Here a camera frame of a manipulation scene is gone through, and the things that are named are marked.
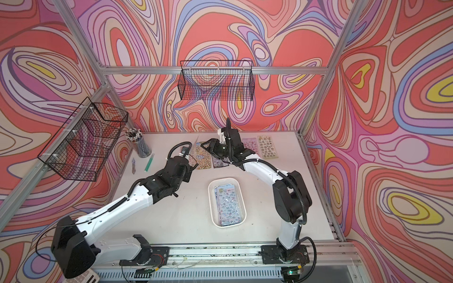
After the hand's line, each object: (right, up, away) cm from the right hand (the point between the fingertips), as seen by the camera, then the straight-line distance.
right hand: (204, 151), depth 84 cm
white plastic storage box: (+18, -24, +3) cm, 30 cm away
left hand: (-7, -6, -3) cm, 10 cm away
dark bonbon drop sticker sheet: (+6, -7, +21) cm, 23 cm away
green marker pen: (-36, -7, +21) cm, 42 cm away
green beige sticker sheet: (+37, +2, +28) cm, 46 cm away
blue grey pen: (-44, -11, +18) cm, 48 cm away
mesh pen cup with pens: (-39, +8, +11) cm, 42 cm away
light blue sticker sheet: (+11, -27, +3) cm, 29 cm away
